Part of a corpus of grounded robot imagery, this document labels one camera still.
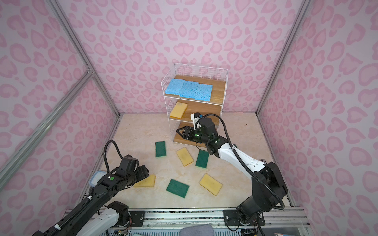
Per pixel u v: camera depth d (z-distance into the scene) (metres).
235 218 0.73
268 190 0.39
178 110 0.87
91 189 0.52
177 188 0.82
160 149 0.98
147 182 0.83
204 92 0.71
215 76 1.02
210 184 0.84
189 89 0.72
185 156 0.95
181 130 0.77
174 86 0.75
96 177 0.84
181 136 0.71
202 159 0.93
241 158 0.49
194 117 0.73
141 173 0.73
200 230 0.68
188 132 0.69
